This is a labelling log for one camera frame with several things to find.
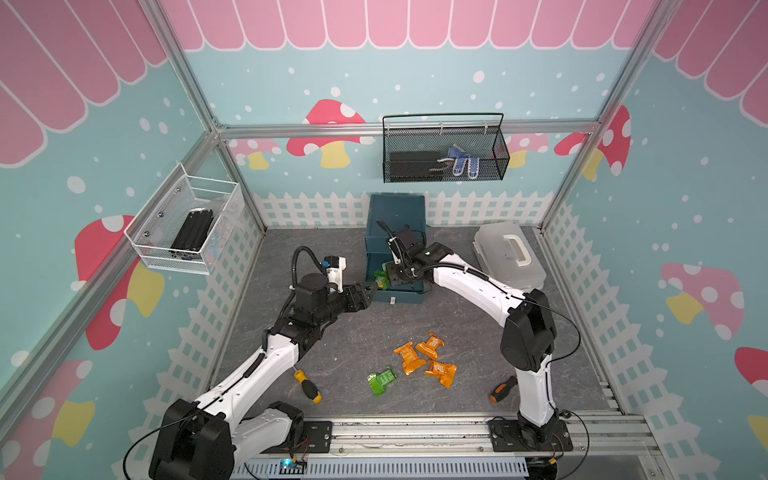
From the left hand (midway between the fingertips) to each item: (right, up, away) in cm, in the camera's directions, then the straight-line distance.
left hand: (368, 291), depth 80 cm
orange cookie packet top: (+18, -18, +8) cm, 26 cm away
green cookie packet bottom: (+3, -25, +2) cm, 26 cm away
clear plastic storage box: (+44, +10, +16) cm, 48 cm away
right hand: (+7, +4, +9) cm, 12 cm away
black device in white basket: (-41, +15, -11) cm, 44 cm away
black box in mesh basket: (+14, +37, +9) cm, 40 cm away
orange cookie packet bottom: (+21, -23, +3) cm, 32 cm away
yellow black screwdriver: (-17, -27, +2) cm, 32 cm away
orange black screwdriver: (+36, -26, -1) cm, 44 cm away
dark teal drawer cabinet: (+7, +24, +14) cm, 28 cm away
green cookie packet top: (+3, +2, +12) cm, 12 cm away
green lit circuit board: (-19, -42, -8) cm, 47 cm away
